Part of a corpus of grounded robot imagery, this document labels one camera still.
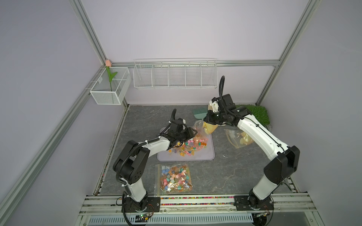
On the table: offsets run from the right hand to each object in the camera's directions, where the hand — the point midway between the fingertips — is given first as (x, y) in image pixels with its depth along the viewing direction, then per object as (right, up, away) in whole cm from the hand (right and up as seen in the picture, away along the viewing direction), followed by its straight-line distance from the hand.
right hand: (203, 118), depth 80 cm
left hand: (-3, -10, +9) cm, 13 cm away
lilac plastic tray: (+3, -24, +12) cm, 27 cm away
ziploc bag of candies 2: (-18, -35, 0) cm, 40 cm away
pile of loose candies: (-14, -21, +13) cm, 28 cm away
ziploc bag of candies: (0, -15, +16) cm, 22 cm away
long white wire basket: (-17, +31, +17) cm, 39 cm away
